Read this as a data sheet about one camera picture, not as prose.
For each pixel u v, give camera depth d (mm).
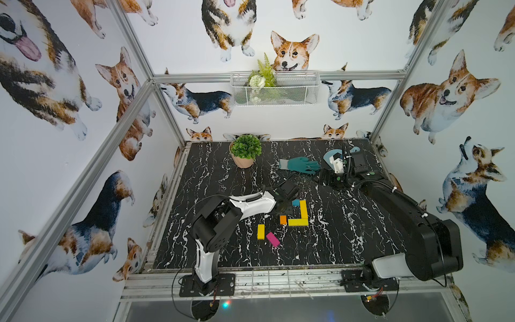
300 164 1099
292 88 921
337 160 795
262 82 817
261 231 861
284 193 726
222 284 747
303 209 926
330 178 751
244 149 967
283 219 902
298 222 884
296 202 946
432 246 432
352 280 742
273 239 845
